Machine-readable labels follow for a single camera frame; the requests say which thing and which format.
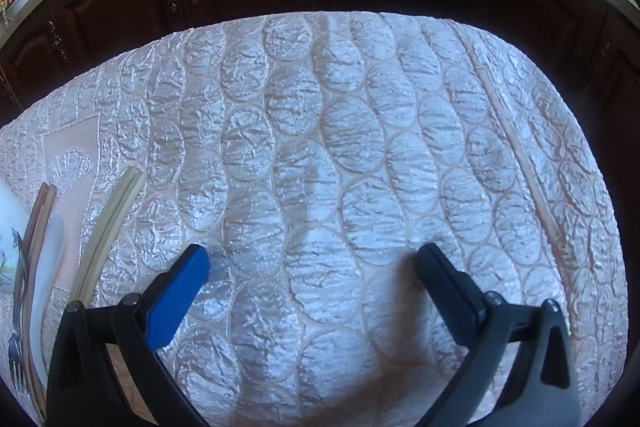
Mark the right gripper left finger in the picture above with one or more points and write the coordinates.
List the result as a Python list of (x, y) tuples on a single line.
[(83, 388)]

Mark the light bamboo chopstick two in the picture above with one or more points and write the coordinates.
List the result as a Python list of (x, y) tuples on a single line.
[(111, 234)]

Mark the wood handled metal fork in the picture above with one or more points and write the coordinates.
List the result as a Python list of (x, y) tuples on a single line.
[(15, 354)]

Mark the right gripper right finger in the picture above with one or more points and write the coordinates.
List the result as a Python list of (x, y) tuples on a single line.
[(541, 389)]

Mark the light bamboo chopstick one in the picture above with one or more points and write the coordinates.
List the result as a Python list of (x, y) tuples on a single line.
[(99, 232)]

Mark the white floral utensil jar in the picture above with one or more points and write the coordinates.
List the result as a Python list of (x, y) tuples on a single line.
[(13, 217)]

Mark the brown wooden chopstick one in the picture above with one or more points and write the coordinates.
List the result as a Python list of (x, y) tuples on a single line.
[(23, 243)]

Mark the brown wooden chopstick two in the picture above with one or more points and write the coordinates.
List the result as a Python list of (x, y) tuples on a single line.
[(35, 237)]

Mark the white quilted table cloth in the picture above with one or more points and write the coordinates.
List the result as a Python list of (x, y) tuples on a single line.
[(311, 154)]

